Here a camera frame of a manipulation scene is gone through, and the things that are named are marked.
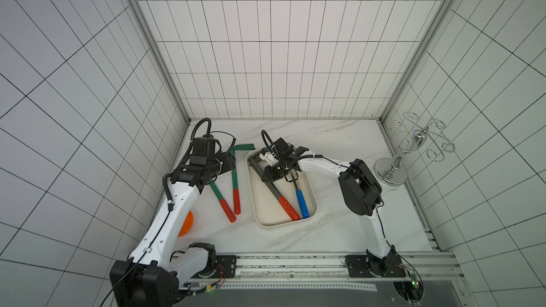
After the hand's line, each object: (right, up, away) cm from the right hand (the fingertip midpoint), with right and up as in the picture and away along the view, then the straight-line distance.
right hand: (266, 172), depth 93 cm
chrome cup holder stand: (+59, 0, +2) cm, 59 cm away
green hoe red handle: (-13, -17, -10) cm, 24 cm away
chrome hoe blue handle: (+15, -11, -11) cm, 22 cm away
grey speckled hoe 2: (+6, -9, -8) cm, 13 cm away
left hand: (-14, +5, -15) cm, 21 cm away
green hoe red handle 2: (-14, -6, -1) cm, 15 cm away
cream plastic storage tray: (0, -14, -8) cm, 16 cm away
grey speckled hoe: (-3, +6, -6) cm, 9 cm away
